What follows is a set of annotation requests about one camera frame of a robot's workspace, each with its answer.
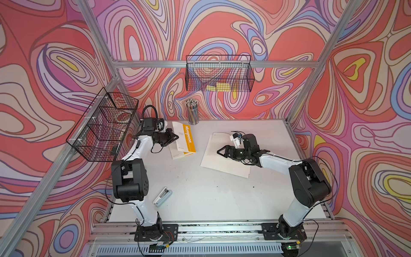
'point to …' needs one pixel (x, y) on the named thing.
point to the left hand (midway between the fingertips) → (179, 136)
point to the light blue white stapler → (162, 197)
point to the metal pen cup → (192, 106)
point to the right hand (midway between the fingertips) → (222, 157)
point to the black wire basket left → (98, 136)
